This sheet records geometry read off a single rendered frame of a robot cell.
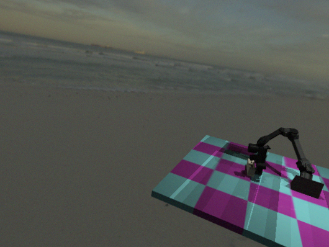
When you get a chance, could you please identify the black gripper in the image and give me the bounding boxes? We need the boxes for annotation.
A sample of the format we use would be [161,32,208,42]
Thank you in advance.
[255,153,266,174]

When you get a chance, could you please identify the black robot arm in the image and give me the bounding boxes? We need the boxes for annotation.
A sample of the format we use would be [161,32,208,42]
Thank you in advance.
[248,127,315,180]

